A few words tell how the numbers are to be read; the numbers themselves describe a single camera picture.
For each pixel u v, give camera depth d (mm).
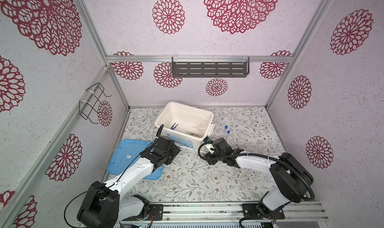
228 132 873
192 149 942
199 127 1032
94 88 797
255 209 727
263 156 531
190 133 1032
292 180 445
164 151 652
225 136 1036
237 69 989
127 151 956
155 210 741
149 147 663
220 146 703
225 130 887
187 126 1062
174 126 1093
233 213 762
